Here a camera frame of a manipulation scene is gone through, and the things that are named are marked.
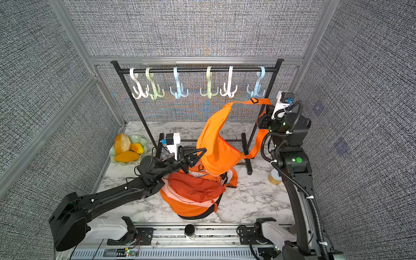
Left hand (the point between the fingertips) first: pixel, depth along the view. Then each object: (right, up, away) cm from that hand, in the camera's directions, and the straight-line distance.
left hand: (208, 150), depth 56 cm
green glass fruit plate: (-49, -7, +40) cm, 64 cm away
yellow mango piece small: (-44, -2, +44) cm, 62 cm away
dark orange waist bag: (-7, -21, +25) cm, 33 cm away
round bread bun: (-52, +1, +42) cm, 66 cm away
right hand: (+23, +18, +3) cm, 30 cm away
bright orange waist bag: (+4, -2, +9) cm, 10 cm away
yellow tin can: (+35, -17, +30) cm, 49 cm away
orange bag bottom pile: (-11, -30, +22) cm, 39 cm away
